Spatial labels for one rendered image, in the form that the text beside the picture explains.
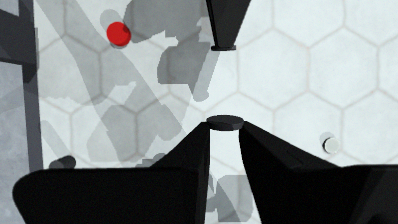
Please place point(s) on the red disc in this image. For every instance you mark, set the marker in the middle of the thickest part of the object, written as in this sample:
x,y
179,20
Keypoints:
x,y
118,34

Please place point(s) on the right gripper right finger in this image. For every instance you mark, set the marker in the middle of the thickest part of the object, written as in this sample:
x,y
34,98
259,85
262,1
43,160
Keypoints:
x,y
292,186

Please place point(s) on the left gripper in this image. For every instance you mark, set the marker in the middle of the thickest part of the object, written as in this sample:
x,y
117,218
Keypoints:
x,y
226,18

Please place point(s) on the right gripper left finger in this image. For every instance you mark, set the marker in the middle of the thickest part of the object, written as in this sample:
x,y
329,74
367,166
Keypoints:
x,y
130,195

